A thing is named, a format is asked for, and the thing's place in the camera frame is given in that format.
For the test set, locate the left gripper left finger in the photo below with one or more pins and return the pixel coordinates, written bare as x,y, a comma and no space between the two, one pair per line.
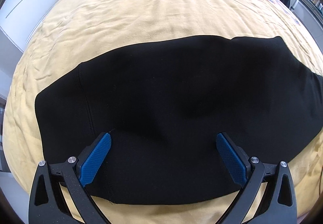
58,193

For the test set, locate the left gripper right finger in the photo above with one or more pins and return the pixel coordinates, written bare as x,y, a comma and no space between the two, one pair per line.
267,193

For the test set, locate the glass desk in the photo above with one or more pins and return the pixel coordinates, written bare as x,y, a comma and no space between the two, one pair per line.
309,15

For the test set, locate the black pants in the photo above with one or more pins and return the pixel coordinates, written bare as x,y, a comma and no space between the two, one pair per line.
164,103

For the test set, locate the yellow dino print bedspread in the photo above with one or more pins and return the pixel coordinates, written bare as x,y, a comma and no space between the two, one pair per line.
78,30

